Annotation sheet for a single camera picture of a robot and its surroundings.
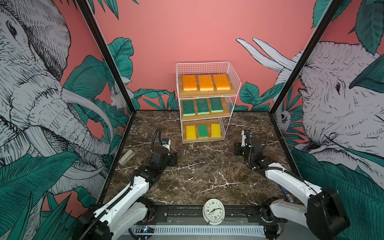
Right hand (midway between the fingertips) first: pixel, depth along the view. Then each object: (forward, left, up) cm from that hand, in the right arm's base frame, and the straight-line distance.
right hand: (233, 141), depth 85 cm
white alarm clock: (-34, +13, -11) cm, 38 cm away
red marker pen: (-3, -28, -15) cm, 32 cm away
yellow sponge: (+16, +26, -13) cm, 33 cm away
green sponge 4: (+17, +17, -13) cm, 28 cm away
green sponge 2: (+17, +18, +11) cm, 27 cm away
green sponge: (+15, +26, +12) cm, 33 cm away
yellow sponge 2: (+17, +8, -12) cm, 22 cm away
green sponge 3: (+18, +10, +11) cm, 23 cm away
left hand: (-6, +35, -1) cm, 36 cm away
